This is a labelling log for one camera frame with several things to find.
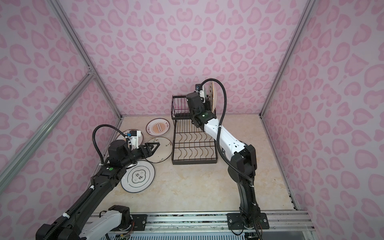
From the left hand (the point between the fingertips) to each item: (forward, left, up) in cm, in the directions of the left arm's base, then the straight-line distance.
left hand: (156, 143), depth 76 cm
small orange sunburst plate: (+30, +9, -24) cm, 39 cm away
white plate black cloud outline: (-8, +14, -23) cm, 28 cm away
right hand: (+24, -26, +10) cm, 37 cm away
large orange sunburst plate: (+21, +34, -23) cm, 46 cm away
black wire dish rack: (+13, -16, -21) cm, 30 cm away
